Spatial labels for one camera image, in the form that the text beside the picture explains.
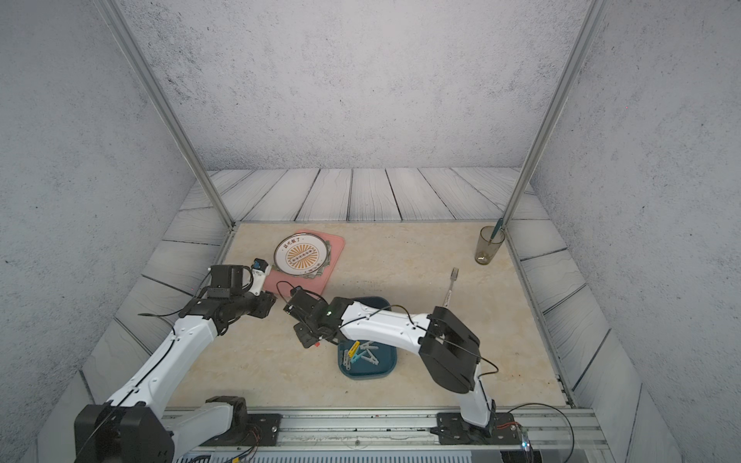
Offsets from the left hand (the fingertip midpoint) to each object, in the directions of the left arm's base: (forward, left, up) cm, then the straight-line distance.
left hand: (271, 295), depth 84 cm
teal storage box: (-17, -26, -12) cm, 34 cm away
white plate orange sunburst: (+24, -3, -10) cm, 26 cm away
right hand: (-10, -11, -3) cm, 15 cm away
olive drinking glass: (+21, -70, -9) cm, 73 cm away
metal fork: (+14, -58, -14) cm, 61 cm away
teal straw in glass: (+24, -73, 0) cm, 77 cm away
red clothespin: (-16, -15, +3) cm, 23 cm away
